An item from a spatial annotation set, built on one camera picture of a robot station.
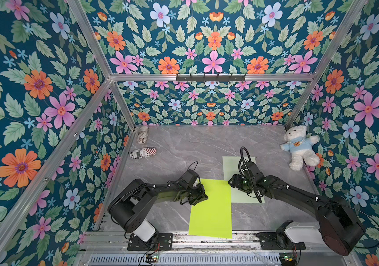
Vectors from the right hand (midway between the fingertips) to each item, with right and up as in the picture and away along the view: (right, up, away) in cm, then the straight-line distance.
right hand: (232, 183), depth 86 cm
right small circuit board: (+22, -30, -14) cm, 40 cm away
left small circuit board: (-38, -29, -15) cm, 50 cm away
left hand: (-11, -6, -1) cm, 12 cm away
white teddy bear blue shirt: (+44, +19, +12) cm, 49 cm away
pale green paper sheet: (+16, +11, +17) cm, 26 cm away
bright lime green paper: (-11, -17, -3) cm, 20 cm away
